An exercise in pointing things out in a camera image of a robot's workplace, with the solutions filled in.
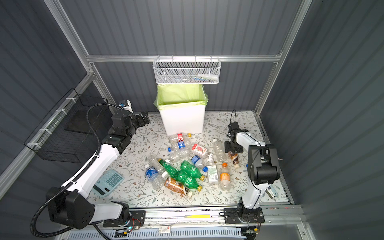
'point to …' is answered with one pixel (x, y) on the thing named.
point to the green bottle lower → (189, 182)
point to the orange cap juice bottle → (224, 177)
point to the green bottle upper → (190, 170)
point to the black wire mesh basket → (77, 124)
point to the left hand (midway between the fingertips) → (138, 113)
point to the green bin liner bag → (179, 95)
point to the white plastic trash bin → (180, 120)
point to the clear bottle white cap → (219, 151)
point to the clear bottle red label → (179, 137)
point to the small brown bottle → (234, 156)
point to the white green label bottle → (212, 171)
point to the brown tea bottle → (177, 186)
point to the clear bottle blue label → (153, 176)
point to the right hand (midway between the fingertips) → (234, 150)
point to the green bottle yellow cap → (171, 169)
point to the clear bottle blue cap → (181, 147)
